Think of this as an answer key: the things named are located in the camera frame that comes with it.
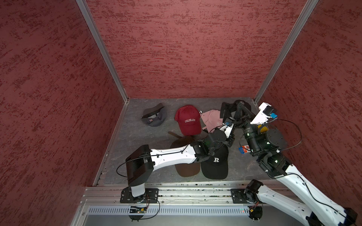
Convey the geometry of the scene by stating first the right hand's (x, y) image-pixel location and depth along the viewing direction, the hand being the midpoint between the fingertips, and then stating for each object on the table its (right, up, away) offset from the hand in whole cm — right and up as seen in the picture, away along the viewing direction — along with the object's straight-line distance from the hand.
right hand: (236, 108), depth 60 cm
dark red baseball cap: (-20, -6, +38) cm, 44 cm away
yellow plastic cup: (+30, -13, +31) cm, 45 cm away
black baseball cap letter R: (-3, -35, +23) cm, 42 cm away
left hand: (+2, -11, +10) cm, 15 cm away
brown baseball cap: (-22, -37, +23) cm, 49 cm away
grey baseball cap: (-46, -5, +47) cm, 66 cm away
